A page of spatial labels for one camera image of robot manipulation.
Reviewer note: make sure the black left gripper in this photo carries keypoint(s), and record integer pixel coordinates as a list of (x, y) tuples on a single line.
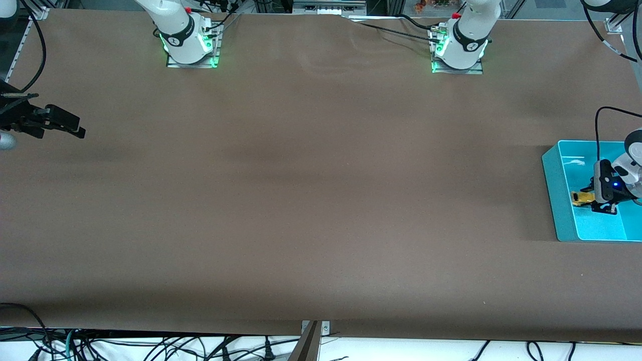
[(603, 204)]

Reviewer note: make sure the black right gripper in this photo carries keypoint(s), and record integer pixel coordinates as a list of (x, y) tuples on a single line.
[(11, 116)]

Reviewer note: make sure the yellow toy beetle car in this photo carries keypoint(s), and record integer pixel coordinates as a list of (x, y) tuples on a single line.
[(581, 199)]

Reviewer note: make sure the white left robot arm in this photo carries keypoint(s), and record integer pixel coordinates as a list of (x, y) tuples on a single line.
[(469, 35)]

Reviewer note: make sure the turquoise plastic bin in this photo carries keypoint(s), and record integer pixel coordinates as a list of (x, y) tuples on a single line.
[(564, 200)]

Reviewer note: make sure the grey metal box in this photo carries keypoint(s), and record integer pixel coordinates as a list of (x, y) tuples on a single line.
[(328, 6)]

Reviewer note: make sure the aluminium frame profile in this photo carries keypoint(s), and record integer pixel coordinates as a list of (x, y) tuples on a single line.
[(613, 25), (25, 40)]

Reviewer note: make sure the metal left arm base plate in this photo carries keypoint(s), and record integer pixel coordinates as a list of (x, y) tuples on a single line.
[(476, 70)]

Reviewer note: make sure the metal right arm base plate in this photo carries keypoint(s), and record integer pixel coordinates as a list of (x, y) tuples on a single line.
[(215, 55)]

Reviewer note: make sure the metal table bracket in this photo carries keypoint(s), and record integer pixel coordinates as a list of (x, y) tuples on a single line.
[(326, 328)]

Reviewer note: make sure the grey mount bar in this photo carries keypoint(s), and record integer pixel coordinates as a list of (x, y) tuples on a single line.
[(306, 348)]

